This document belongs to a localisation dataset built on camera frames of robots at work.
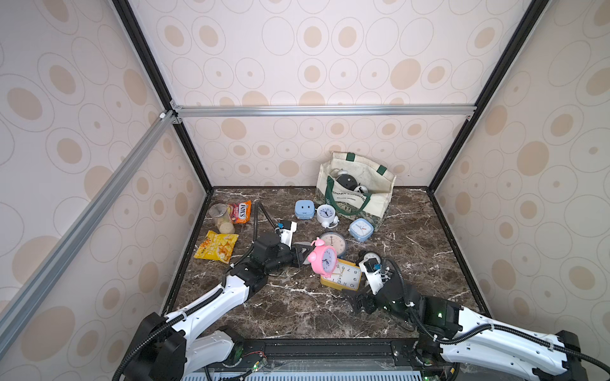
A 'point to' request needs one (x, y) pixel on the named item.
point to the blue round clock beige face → (335, 240)
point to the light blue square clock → (304, 209)
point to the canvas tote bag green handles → (380, 180)
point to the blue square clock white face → (360, 229)
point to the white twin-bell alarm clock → (361, 190)
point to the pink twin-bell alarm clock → (323, 258)
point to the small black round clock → (368, 254)
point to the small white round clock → (326, 216)
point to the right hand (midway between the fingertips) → (360, 281)
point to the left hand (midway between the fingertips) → (319, 249)
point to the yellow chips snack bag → (217, 247)
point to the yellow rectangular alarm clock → (346, 275)
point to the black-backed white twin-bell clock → (346, 180)
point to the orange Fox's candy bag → (241, 213)
